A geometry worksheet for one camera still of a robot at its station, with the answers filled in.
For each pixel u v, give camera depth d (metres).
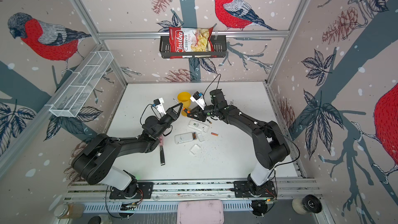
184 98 0.96
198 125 0.95
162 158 0.84
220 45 0.95
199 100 0.74
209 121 0.98
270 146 0.46
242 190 0.73
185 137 0.91
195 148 0.88
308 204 0.61
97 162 0.44
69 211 0.62
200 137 0.93
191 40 0.88
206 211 0.66
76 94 0.74
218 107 0.70
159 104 0.75
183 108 0.80
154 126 0.65
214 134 0.93
